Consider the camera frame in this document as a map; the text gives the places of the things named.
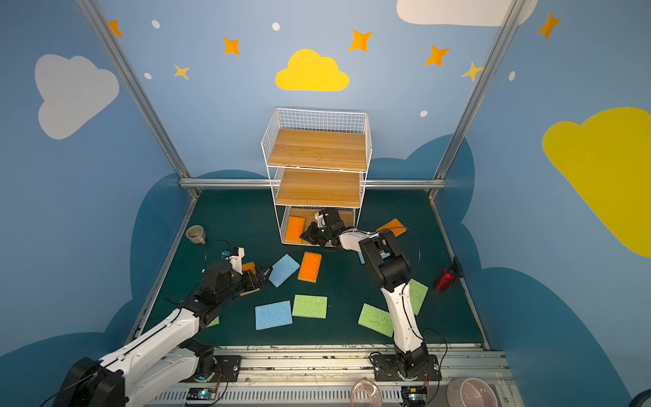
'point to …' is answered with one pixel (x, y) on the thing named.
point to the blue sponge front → (273, 315)
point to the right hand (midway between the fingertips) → (300, 233)
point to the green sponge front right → (376, 319)
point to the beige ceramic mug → (196, 234)
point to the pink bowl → (469, 392)
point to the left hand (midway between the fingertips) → (262, 268)
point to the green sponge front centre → (313, 306)
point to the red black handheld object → (445, 281)
